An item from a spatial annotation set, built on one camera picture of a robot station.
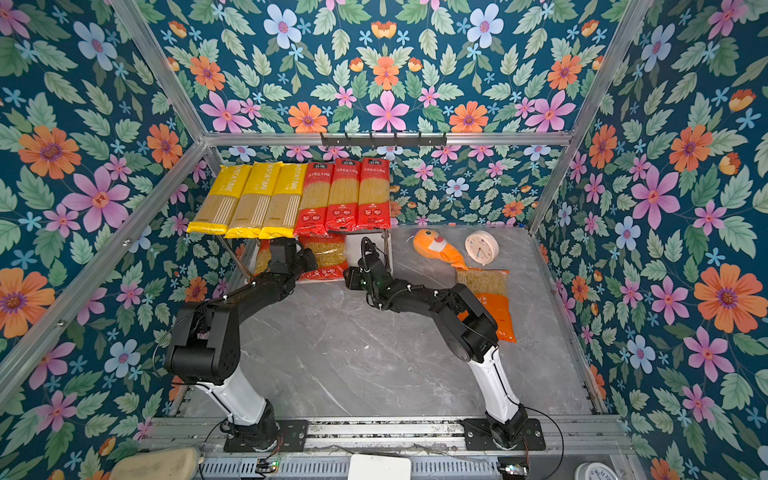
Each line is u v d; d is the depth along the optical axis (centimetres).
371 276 75
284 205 75
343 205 75
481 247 105
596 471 66
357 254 105
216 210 74
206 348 48
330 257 98
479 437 73
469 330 55
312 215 72
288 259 75
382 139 91
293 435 74
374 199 77
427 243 104
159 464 66
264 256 98
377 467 65
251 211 74
